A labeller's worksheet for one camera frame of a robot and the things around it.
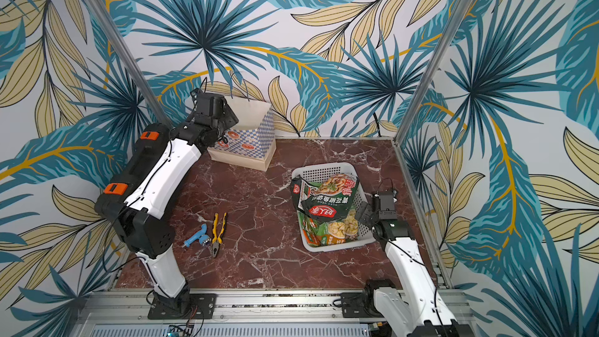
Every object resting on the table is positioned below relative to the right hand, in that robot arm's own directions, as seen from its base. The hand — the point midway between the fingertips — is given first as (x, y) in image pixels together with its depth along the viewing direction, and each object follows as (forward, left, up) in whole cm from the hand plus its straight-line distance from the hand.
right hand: (373, 214), depth 83 cm
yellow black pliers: (-5, +57, -9) cm, 57 cm away
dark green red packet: (+7, +14, 0) cm, 16 cm away
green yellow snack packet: (-6, +13, -2) cm, 14 cm away
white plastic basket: (-5, +2, -8) cm, 9 cm away
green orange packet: (-5, +20, -3) cm, 21 cm away
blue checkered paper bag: (+26, +44, +11) cm, 52 cm away
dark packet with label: (+11, +25, -1) cm, 27 cm away
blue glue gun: (-5, +61, -7) cm, 61 cm away
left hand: (+26, +51, +23) cm, 62 cm away
